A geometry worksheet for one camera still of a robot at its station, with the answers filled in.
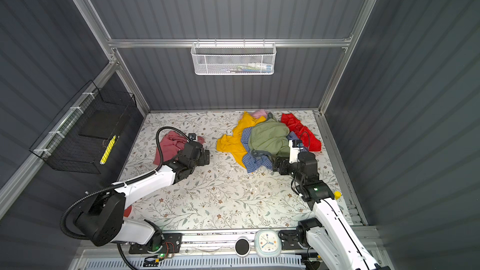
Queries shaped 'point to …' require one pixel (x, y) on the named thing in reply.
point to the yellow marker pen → (108, 149)
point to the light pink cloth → (258, 113)
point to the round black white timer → (242, 247)
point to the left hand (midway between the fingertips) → (198, 152)
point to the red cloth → (294, 124)
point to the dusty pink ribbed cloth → (170, 142)
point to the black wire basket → (80, 135)
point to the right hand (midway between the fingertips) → (284, 157)
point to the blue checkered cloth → (252, 162)
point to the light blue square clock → (267, 243)
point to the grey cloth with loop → (255, 153)
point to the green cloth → (270, 135)
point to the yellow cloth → (233, 144)
